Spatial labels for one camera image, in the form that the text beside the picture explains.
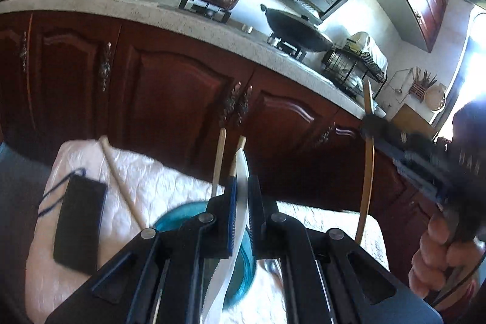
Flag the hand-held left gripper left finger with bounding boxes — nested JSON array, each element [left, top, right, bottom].
[[45, 175, 238, 324]]

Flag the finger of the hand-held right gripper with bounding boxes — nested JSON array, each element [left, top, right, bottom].
[[359, 114, 452, 154], [364, 136, 447, 203]]

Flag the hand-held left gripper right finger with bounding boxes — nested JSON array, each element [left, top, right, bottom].
[[248, 175, 443, 324]]

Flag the white serrated knife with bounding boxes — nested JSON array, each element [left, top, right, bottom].
[[203, 148, 251, 324]]

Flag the teal glass bowl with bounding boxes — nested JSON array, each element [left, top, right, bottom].
[[154, 202, 257, 309]]

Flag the person's right hand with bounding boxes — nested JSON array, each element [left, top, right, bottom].
[[410, 212, 479, 305]]

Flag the wooden cutting board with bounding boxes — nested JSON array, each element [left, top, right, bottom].
[[391, 103, 437, 137]]

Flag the round woven trivet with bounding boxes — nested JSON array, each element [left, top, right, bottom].
[[424, 82, 448, 113]]

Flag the white towel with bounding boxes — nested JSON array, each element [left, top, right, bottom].
[[344, 32, 388, 70]]

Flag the white quilted cloth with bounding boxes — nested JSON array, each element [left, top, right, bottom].
[[25, 139, 392, 324]]

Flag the bright window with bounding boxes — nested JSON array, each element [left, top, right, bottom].
[[433, 0, 486, 142]]

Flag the black wok with lid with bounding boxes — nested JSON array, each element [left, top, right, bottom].
[[260, 4, 335, 53]]

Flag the dark red lower cabinets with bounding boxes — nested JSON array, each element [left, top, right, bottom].
[[0, 11, 456, 234]]

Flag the gas stove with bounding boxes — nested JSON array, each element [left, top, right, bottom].
[[157, 0, 308, 61]]

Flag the blue grey stool seat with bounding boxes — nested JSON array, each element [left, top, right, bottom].
[[0, 144, 52, 309]]

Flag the speckled grey kitchen counter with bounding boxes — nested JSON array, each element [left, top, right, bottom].
[[0, 0, 375, 120]]

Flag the wall chopstick holder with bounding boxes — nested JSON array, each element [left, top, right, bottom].
[[409, 67, 439, 102]]

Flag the black wire dish rack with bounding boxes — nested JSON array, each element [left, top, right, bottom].
[[322, 43, 388, 101]]

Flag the black phone with blue lanyard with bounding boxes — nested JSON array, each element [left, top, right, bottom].
[[38, 168, 108, 275]]

